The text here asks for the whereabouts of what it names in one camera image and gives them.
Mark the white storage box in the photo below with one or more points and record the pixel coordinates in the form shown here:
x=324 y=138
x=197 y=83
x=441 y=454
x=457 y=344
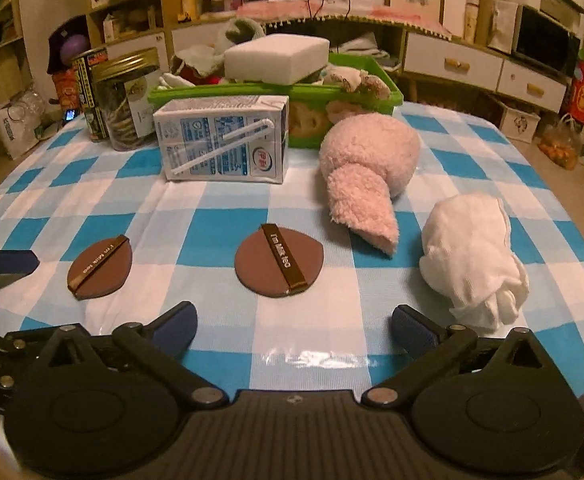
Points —
x=515 y=121

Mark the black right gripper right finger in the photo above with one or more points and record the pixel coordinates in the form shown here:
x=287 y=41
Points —
x=421 y=337

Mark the tall green drink can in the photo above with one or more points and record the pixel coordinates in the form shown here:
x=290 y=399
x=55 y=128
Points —
x=83 y=65

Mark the brown round powder puff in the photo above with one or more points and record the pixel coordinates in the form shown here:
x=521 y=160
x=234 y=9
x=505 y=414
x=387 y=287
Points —
x=276 y=262

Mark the red white santa plush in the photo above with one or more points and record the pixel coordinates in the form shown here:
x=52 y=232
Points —
x=200 y=65

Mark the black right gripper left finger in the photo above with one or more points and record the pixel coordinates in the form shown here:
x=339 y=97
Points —
x=170 y=334

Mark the pink plush toy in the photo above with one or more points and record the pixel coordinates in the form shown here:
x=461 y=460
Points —
x=367 y=161

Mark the bag of oranges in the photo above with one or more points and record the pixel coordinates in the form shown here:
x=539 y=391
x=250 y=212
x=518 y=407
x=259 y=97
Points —
x=561 y=142

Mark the clear jar gold lid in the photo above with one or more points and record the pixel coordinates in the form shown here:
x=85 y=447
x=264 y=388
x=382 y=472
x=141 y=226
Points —
x=122 y=87

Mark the green plastic basket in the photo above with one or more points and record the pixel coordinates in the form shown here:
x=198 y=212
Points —
x=313 y=106

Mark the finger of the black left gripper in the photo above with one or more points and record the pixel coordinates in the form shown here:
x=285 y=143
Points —
x=18 y=262

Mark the blue white checkered tablecloth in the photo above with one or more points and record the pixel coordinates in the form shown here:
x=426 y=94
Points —
x=72 y=193

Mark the pink lace cloth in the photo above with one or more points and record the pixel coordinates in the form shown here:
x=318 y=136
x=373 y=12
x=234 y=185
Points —
x=322 y=10

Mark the purple ball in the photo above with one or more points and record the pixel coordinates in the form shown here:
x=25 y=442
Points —
x=74 y=45

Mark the white rolled cloth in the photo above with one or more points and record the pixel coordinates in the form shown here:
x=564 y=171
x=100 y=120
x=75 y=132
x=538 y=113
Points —
x=468 y=258

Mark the wooden shelf unit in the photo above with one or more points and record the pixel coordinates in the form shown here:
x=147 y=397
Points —
x=114 y=21

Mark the grey plush toy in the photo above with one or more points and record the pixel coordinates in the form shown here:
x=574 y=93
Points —
x=237 y=31

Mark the wooden tv cabinet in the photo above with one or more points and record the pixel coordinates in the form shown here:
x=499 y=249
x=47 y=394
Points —
x=428 y=51

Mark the white blue milk carton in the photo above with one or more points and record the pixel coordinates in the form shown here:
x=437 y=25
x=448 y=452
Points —
x=224 y=138

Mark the white foam sponge block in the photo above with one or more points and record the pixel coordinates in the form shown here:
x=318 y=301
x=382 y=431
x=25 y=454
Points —
x=277 y=59

